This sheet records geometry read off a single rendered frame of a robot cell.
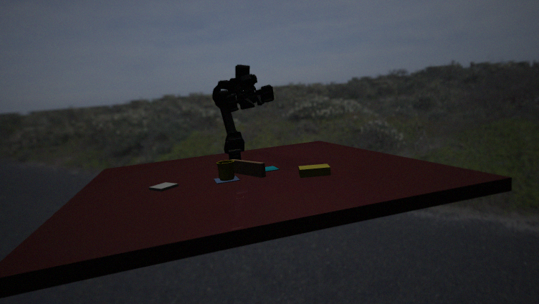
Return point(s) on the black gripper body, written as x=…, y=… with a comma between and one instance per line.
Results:
x=232, y=102

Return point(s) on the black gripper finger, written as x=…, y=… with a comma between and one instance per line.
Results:
x=260, y=97
x=245, y=102

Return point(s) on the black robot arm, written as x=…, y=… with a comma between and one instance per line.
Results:
x=244, y=81

